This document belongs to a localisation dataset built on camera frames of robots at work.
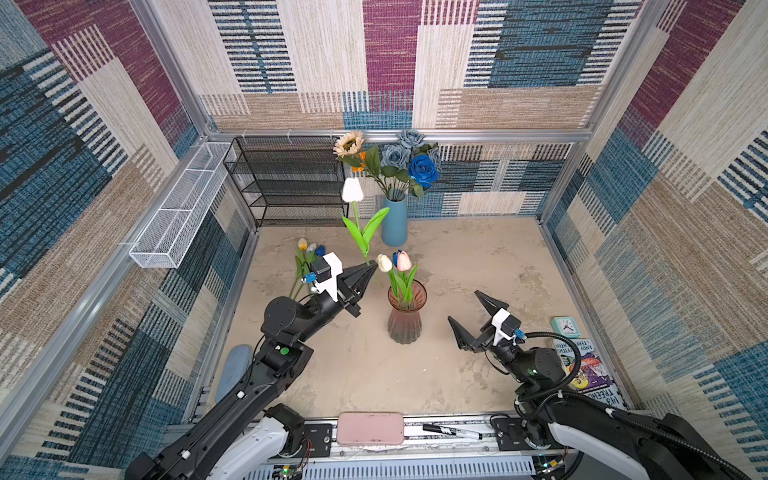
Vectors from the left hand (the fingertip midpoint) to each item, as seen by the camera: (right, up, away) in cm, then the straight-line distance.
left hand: (375, 262), depth 60 cm
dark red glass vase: (+7, -20, +32) cm, 39 cm away
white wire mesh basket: (-49, +5, +12) cm, 51 cm away
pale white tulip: (-25, +3, +49) cm, 55 cm away
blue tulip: (+4, +1, +13) cm, 14 cm away
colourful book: (+57, -32, +21) cm, 68 cm away
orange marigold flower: (-5, +27, +31) cm, 41 cm away
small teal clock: (+55, -20, +30) cm, 66 cm away
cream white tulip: (+2, -1, +11) cm, 11 cm away
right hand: (+20, -11, +13) cm, 26 cm away
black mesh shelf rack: (-33, +27, +50) cm, 66 cm away
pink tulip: (+6, -1, +12) cm, 13 cm away
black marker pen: (+22, -43, +15) cm, 51 cm away
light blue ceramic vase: (+5, +11, +46) cm, 47 cm away
